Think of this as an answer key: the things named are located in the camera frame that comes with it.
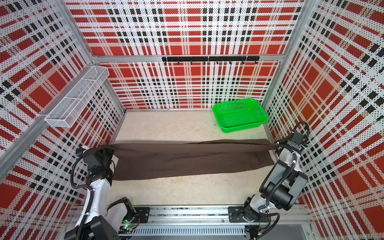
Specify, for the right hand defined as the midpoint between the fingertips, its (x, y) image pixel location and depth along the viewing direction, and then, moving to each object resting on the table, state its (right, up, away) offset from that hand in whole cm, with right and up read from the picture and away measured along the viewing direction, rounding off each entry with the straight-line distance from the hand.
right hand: (281, 143), depth 87 cm
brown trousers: (-82, -11, +5) cm, 82 cm away
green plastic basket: (-17, +18, +30) cm, 39 cm away
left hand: (-97, +1, -6) cm, 97 cm away
